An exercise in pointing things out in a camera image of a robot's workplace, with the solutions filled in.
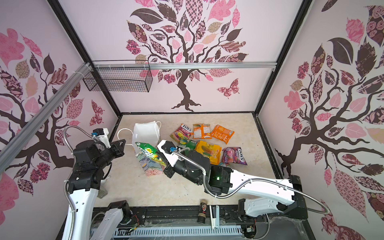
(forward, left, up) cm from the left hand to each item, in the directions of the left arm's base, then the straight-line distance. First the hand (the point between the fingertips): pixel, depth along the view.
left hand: (126, 143), depth 70 cm
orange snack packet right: (+23, -53, -23) cm, 62 cm away
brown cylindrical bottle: (-27, -37, -24) cm, 51 cm away
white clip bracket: (-30, -43, -23) cm, 57 cm away
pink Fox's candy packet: (+6, -57, -23) cm, 62 cm away
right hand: (-11, -20, +12) cm, 26 cm away
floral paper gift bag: (+15, -4, -13) cm, 20 cm away
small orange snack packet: (+26, -38, -25) cm, 53 cm away
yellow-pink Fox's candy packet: (+24, -25, -23) cm, 41 cm away
